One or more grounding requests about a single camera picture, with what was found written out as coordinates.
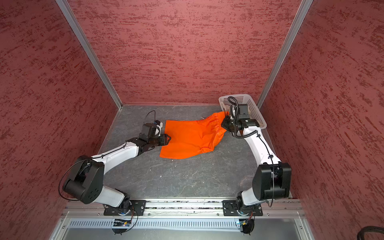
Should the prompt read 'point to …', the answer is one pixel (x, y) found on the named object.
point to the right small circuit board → (242, 223)
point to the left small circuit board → (118, 222)
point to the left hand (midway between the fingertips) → (167, 140)
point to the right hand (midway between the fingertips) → (219, 126)
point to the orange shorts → (192, 137)
